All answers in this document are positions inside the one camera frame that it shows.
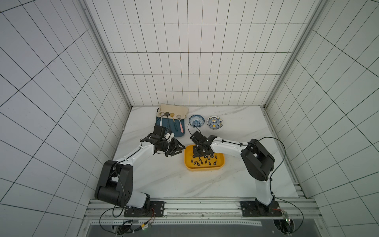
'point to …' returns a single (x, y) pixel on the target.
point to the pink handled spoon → (178, 116)
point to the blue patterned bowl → (197, 120)
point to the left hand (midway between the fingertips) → (182, 150)
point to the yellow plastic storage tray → (214, 162)
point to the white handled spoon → (160, 124)
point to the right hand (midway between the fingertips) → (192, 154)
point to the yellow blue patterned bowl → (214, 122)
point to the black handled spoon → (167, 113)
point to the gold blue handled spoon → (172, 115)
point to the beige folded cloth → (176, 109)
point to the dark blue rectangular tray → (171, 127)
